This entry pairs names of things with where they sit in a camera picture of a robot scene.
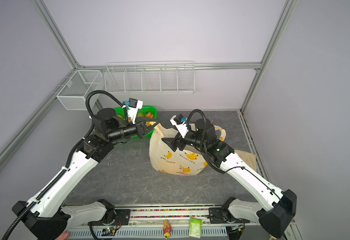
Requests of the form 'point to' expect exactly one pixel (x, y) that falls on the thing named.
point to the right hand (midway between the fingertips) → (168, 133)
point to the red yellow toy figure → (167, 229)
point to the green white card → (195, 227)
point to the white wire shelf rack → (153, 77)
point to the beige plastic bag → (185, 161)
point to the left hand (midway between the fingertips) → (158, 124)
